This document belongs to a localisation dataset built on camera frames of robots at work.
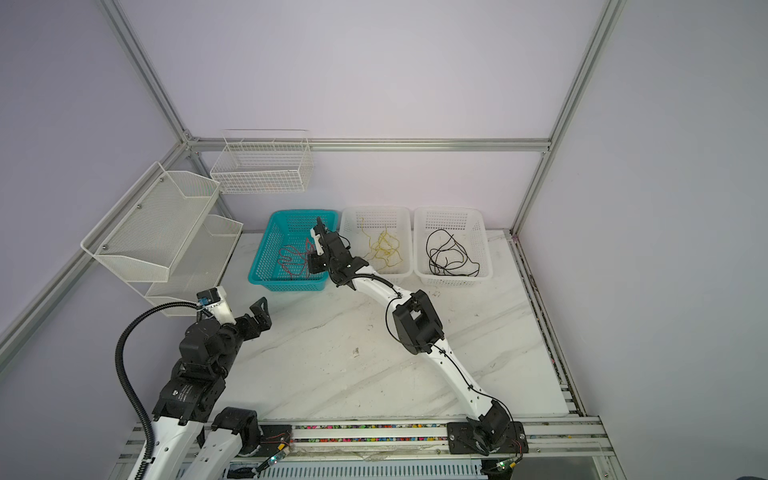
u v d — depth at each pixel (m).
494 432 0.64
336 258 0.80
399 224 1.18
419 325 0.65
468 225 1.18
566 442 0.74
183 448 0.47
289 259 1.12
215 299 0.61
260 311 0.65
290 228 1.18
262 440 0.73
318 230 0.88
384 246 1.15
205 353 0.52
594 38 0.72
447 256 1.04
